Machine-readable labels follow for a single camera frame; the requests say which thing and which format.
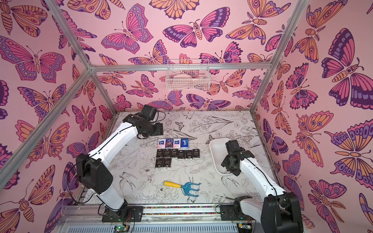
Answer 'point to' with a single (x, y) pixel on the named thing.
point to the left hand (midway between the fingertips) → (161, 130)
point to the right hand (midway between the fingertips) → (225, 166)
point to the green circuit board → (121, 228)
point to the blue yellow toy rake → (186, 188)
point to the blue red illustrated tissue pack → (169, 142)
